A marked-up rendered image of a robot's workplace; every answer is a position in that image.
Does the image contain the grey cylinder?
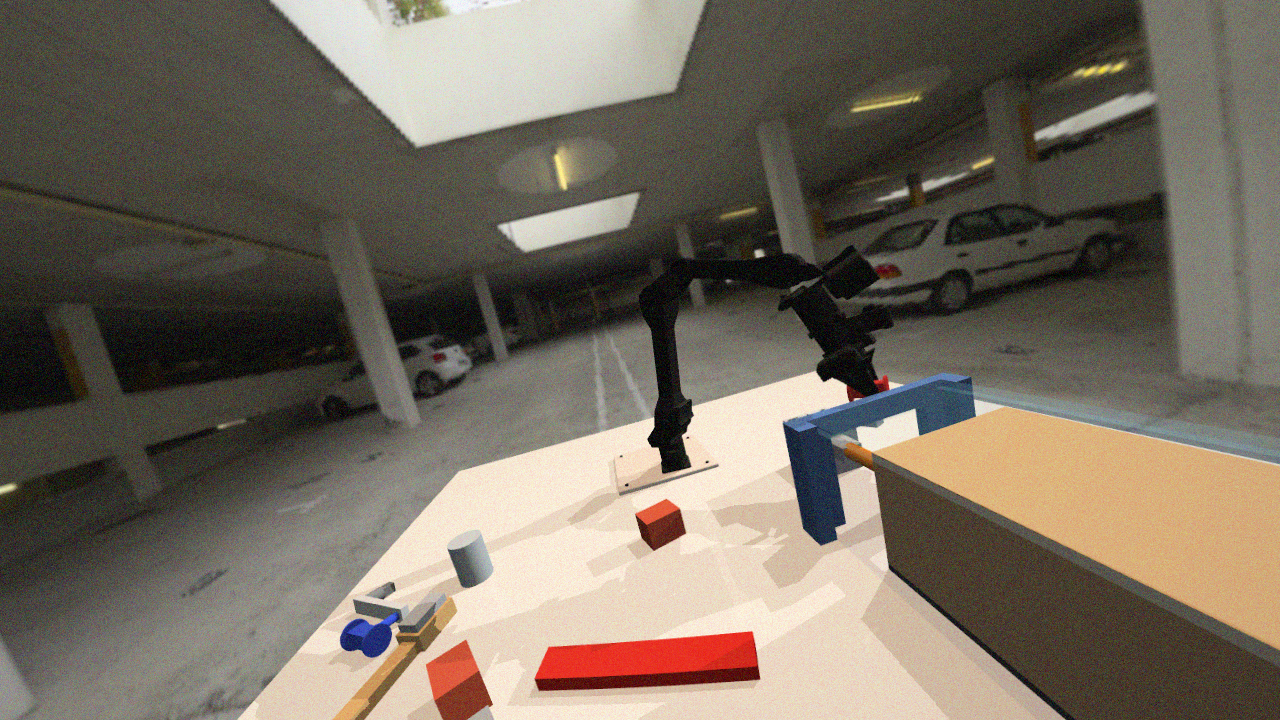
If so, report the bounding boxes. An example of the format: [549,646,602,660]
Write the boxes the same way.
[447,530,494,588]

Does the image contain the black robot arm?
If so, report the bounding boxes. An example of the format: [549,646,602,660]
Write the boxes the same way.
[639,245,893,474]

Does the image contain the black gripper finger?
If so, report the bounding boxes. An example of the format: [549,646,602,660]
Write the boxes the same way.
[864,347,878,380]
[833,355,881,397]

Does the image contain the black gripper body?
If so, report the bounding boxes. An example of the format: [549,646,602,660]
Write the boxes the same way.
[806,307,877,383]

